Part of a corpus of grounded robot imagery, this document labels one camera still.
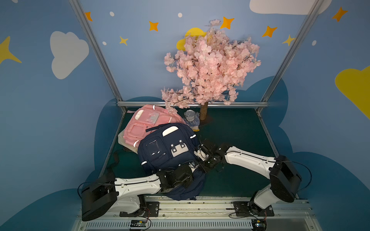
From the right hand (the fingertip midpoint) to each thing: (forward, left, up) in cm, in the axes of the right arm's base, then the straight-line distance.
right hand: (203, 167), depth 84 cm
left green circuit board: (-29, +33, -6) cm, 44 cm away
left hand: (-3, +7, 0) cm, 7 cm away
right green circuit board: (-25, -29, -9) cm, 39 cm away
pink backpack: (+36, +44, +1) cm, 57 cm away
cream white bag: (+15, +56, -2) cm, 58 cm away
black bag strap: (-4, +58, -6) cm, 59 cm away
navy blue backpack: (+11, +22, +4) cm, 25 cm away
